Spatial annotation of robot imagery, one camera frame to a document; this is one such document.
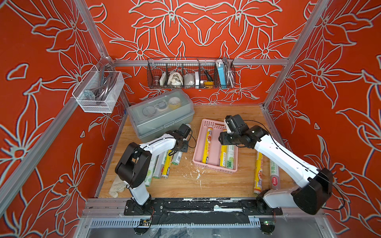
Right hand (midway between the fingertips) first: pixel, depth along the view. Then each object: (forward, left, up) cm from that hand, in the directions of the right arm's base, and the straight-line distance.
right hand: (220, 138), depth 78 cm
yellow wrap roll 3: (-11, +30, -15) cm, 35 cm away
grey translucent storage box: (+12, +38, +2) cm, 40 cm away
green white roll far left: (-19, +39, -15) cm, 46 cm away
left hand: (+3, +22, -15) cm, 26 cm away
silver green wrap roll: (-10, +34, -16) cm, 39 cm away
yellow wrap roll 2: (+3, +5, -15) cm, 16 cm away
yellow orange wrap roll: (-14, -22, -15) cm, 30 cm away
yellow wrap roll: (-3, -3, -15) cm, 16 cm away
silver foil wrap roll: (-6, +24, -14) cm, 29 cm away
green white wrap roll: (-4, -8, -14) cm, 16 cm away
